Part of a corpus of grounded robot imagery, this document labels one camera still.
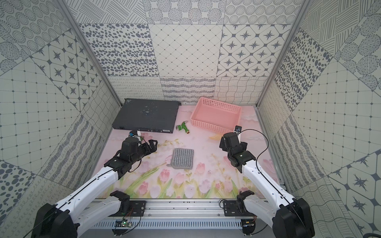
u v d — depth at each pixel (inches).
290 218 15.0
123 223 27.7
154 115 43.4
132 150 24.9
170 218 28.4
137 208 28.9
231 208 28.7
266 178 18.8
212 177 33.6
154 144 30.7
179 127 40.8
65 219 15.1
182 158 34.8
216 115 44.7
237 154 23.7
